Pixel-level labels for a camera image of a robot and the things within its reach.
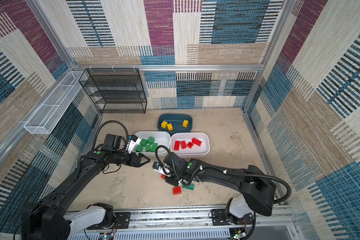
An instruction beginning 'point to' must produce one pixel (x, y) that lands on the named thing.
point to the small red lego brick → (190, 145)
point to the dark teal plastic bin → (174, 123)
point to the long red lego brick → (176, 145)
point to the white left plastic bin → (162, 138)
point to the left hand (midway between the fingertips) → (144, 157)
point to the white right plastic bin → (195, 151)
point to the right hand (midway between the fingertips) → (170, 176)
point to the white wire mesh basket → (43, 120)
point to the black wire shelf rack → (115, 90)
